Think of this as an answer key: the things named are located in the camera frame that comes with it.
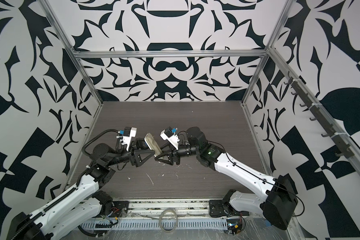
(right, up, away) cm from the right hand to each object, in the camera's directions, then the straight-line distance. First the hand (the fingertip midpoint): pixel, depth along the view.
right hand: (158, 155), depth 64 cm
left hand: (-1, +4, -2) cm, 5 cm away
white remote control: (-2, +5, -3) cm, 7 cm away
